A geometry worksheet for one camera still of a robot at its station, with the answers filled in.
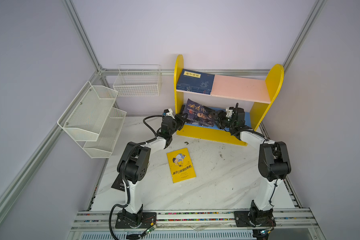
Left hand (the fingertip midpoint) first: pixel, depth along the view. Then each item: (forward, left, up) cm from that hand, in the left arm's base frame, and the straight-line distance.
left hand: (188, 113), depth 90 cm
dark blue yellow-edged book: (+7, -2, -1) cm, 7 cm away
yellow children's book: (-23, +4, -23) cm, 33 cm away
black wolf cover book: (-1, -12, -4) cm, 13 cm away
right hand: (0, -14, -2) cm, 14 cm away
